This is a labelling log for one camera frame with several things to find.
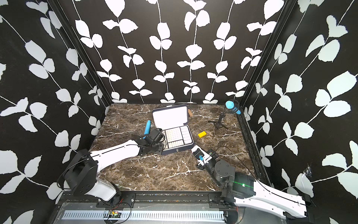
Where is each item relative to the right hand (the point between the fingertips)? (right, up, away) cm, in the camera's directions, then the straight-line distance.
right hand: (196, 142), depth 65 cm
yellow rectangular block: (+7, -1, +36) cm, 37 cm away
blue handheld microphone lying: (-33, +4, +38) cm, 50 cm away
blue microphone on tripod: (+23, +20, +19) cm, 35 cm away
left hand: (-21, -6, +22) cm, 31 cm away
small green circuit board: (-42, -38, +6) cm, 57 cm away
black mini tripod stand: (+19, +7, +33) cm, 39 cm away
